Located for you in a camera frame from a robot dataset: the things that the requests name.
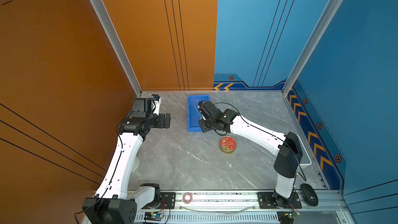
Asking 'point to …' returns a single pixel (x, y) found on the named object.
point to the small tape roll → (187, 197)
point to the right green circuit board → (287, 217)
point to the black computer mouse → (309, 195)
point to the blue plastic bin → (193, 118)
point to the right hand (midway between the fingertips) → (201, 124)
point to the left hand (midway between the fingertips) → (160, 115)
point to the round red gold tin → (227, 144)
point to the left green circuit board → (153, 216)
